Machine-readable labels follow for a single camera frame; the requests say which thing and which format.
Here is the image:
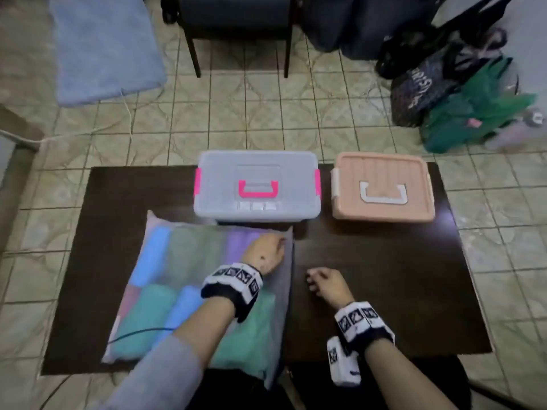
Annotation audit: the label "black right wristband with markers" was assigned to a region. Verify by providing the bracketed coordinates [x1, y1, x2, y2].
[334, 301, 396, 353]

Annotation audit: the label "person's black trousers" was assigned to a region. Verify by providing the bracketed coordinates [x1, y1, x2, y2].
[187, 356, 473, 410]

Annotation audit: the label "person's left hand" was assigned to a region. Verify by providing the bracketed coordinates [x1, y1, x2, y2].
[241, 233, 286, 276]

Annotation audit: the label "green plastic bag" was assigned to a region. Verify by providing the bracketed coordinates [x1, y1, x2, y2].
[421, 57, 538, 153]

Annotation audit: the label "blue-grey floor mat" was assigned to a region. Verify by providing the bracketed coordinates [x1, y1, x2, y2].
[48, 0, 168, 108]

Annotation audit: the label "white cable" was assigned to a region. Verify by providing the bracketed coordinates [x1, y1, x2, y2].
[0, 87, 133, 144]

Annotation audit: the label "dark patterned bag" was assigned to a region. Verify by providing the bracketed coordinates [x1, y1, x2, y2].
[375, 0, 518, 128]

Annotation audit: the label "translucent zipper bag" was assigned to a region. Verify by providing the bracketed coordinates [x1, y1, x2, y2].
[101, 210, 296, 390]

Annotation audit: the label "black wristband with markers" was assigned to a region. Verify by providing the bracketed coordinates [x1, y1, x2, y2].
[201, 263, 264, 323]
[334, 301, 396, 353]

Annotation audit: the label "small clear plastic bin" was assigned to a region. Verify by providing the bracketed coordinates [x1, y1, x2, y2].
[331, 151, 436, 223]

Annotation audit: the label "black chair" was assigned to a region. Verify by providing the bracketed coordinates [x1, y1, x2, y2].
[162, 0, 296, 78]

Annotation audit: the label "person's right hand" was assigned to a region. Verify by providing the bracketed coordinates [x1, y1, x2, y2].
[305, 267, 356, 312]

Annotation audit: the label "person's right forearm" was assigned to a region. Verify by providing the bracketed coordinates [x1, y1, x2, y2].
[363, 337, 460, 410]

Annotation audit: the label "black left wristband with markers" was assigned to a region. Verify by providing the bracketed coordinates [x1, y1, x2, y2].
[201, 263, 264, 323]

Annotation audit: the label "large clear storage bin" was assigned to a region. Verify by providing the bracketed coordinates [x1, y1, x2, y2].
[193, 150, 322, 223]

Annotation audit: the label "black left camera cable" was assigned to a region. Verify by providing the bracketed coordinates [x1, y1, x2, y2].
[109, 326, 176, 345]

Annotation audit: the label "person's left forearm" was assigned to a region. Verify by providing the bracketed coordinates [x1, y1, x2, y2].
[92, 294, 238, 410]

